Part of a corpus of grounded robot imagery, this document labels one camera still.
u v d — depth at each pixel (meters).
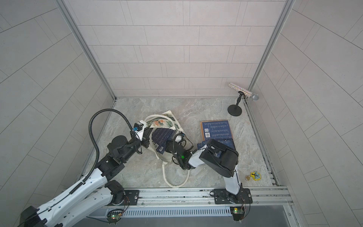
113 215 0.64
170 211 0.68
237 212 0.68
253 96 0.87
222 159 0.49
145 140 0.62
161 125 0.72
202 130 0.92
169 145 0.77
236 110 1.08
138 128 0.57
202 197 0.72
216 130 0.91
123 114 0.54
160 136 0.88
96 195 0.57
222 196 0.70
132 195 0.71
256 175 0.77
